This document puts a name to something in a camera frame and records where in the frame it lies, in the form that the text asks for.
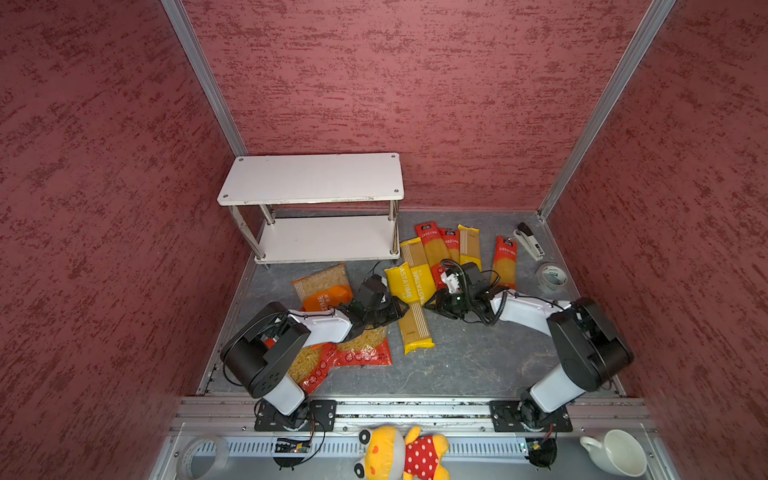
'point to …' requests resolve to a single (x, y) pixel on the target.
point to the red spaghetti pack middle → (452, 239)
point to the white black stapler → (529, 241)
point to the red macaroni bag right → (368, 347)
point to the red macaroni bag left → (312, 364)
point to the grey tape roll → (551, 277)
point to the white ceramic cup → (619, 451)
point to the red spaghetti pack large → (434, 248)
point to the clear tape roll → (186, 453)
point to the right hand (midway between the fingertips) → (426, 313)
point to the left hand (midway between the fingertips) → (406, 314)
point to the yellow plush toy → (391, 455)
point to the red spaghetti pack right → (505, 261)
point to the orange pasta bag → (325, 289)
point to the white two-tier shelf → (322, 208)
